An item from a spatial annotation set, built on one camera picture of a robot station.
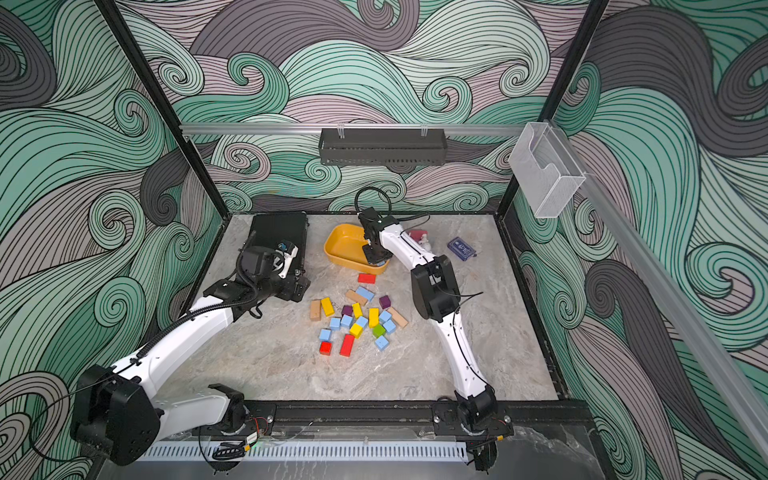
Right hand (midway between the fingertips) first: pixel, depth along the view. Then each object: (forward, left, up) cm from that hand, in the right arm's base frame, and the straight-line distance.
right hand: (376, 257), depth 103 cm
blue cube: (-22, -3, -1) cm, 22 cm away
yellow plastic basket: (+6, +12, -1) cm, 13 cm away
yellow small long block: (-19, +6, -2) cm, 20 cm away
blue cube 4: (-24, +12, -1) cm, 27 cm away
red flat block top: (-7, +3, -3) cm, 8 cm away
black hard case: (+16, +42, -2) cm, 45 cm away
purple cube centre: (-20, +9, -1) cm, 22 cm away
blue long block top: (-13, +3, -2) cm, 14 cm away
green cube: (-26, -1, -2) cm, 26 cm away
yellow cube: (-26, +6, -1) cm, 27 cm away
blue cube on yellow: (-24, +4, 0) cm, 24 cm away
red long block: (-30, +9, -2) cm, 31 cm away
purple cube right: (-17, -3, -1) cm, 17 cm away
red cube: (-31, +15, -2) cm, 35 cm away
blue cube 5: (-27, +15, -1) cm, 31 cm away
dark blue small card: (+5, -31, -1) cm, 31 cm away
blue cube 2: (-25, -4, -1) cm, 26 cm away
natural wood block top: (-14, +8, -2) cm, 16 cm away
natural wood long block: (-22, -7, -2) cm, 23 cm away
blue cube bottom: (-30, -1, -1) cm, 30 cm away
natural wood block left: (-20, +19, 0) cm, 27 cm away
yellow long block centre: (-22, +1, -2) cm, 22 cm away
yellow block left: (-17, +16, -2) cm, 24 cm away
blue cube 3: (-24, +9, 0) cm, 25 cm away
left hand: (-15, +24, +13) cm, 31 cm away
